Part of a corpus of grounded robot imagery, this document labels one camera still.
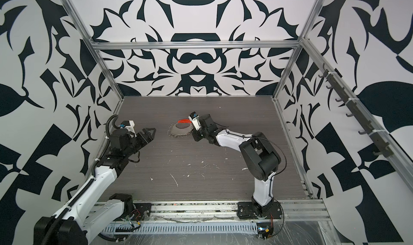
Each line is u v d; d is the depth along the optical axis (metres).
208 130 0.73
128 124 0.74
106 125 0.58
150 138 0.73
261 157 0.49
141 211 0.74
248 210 0.74
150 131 0.76
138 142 0.71
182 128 1.00
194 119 0.83
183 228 0.71
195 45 0.92
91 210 0.47
